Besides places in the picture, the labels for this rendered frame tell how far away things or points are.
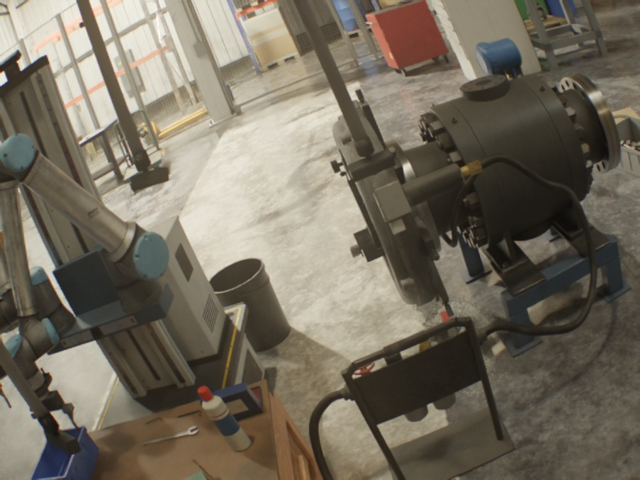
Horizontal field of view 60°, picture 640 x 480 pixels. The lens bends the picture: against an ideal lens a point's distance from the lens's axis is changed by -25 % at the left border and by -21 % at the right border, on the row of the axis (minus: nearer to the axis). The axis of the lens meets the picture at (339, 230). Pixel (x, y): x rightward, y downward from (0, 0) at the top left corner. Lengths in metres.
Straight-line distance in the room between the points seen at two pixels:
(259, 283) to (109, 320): 1.09
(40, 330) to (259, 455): 0.75
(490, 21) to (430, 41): 1.79
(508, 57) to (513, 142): 0.52
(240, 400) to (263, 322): 1.33
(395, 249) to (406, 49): 5.66
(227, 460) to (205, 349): 0.93
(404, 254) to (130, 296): 0.93
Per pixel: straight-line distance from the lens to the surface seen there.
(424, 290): 2.39
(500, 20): 6.28
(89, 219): 1.96
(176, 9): 9.85
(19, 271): 2.02
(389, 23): 7.72
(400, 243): 2.24
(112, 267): 2.20
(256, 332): 3.25
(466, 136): 2.39
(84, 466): 2.13
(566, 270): 2.50
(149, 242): 2.02
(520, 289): 2.45
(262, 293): 3.20
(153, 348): 2.57
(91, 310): 2.53
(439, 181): 2.15
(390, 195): 2.12
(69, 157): 2.35
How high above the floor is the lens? 1.53
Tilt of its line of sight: 21 degrees down
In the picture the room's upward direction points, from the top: 23 degrees counter-clockwise
